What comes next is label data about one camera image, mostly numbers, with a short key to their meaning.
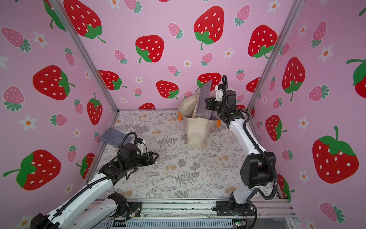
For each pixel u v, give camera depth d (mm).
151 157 704
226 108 626
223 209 732
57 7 677
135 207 749
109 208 592
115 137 1041
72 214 423
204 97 921
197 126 891
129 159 604
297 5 688
